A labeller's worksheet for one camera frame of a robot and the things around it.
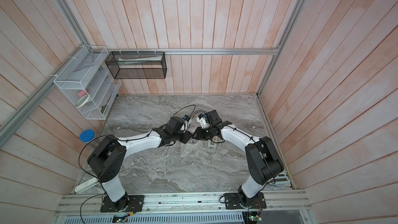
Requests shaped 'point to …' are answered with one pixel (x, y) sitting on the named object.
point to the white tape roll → (82, 100)
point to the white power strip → (86, 185)
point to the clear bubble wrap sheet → (194, 153)
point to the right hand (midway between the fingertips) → (194, 136)
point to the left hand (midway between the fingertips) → (188, 136)
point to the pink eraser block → (82, 93)
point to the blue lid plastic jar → (87, 135)
